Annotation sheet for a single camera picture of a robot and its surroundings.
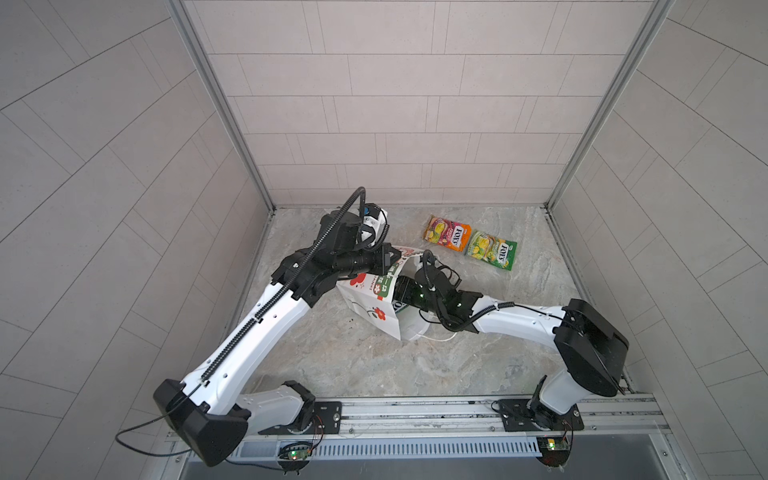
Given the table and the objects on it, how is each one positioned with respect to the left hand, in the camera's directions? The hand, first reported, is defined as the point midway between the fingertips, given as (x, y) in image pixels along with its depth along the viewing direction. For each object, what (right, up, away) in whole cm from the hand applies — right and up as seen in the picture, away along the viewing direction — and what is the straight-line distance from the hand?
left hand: (408, 253), depth 65 cm
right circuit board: (+34, -46, +3) cm, 57 cm away
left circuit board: (-25, -44, -1) cm, 51 cm away
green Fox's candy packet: (+30, -2, +36) cm, 47 cm away
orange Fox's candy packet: (+16, +4, +40) cm, 43 cm away
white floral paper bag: (-9, -11, +8) cm, 16 cm away
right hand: (-5, -11, +17) cm, 21 cm away
